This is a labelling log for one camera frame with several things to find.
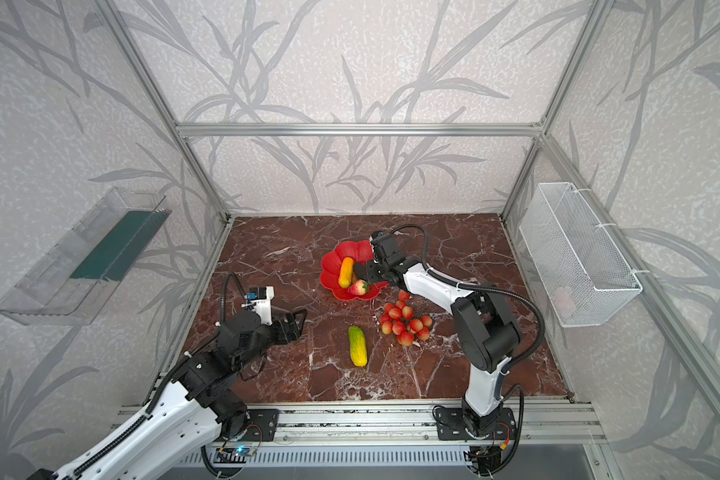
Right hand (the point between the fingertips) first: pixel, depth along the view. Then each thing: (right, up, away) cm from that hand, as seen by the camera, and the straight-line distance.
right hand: (371, 259), depth 94 cm
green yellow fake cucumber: (-4, -23, -11) cm, 26 cm away
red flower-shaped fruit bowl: (-5, +2, +14) cm, 15 cm away
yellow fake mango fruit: (-9, -4, +6) cm, 11 cm away
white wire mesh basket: (+45, -2, -32) cm, 56 cm away
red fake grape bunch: (+8, -18, -4) cm, 20 cm away
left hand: (-18, -11, -17) cm, 27 cm away
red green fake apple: (-4, -9, 0) cm, 10 cm away
